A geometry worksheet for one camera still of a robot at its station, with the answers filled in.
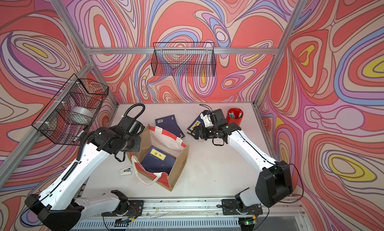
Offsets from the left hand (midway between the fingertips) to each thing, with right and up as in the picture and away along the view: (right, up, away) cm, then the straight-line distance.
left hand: (137, 144), depth 72 cm
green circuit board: (-7, -37, -1) cm, 38 cm away
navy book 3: (+31, +10, +30) cm, 44 cm away
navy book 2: (+11, +8, +32) cm, 35 cm away
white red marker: (+58, +15, +25) cm, 65 cm away
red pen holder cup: (+55, +14, +27) cm, 63 cm away
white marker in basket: (-28, +6, +2) cm, 29 cm away
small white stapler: (-11, -18, +14) cm, 25 cm away
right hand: (+30, +2, +9) cm, 32 cm away
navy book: (+6, -12, +13) cm, 19 cm away
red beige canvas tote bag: (+17, -2, +6) cm, 18 cm away
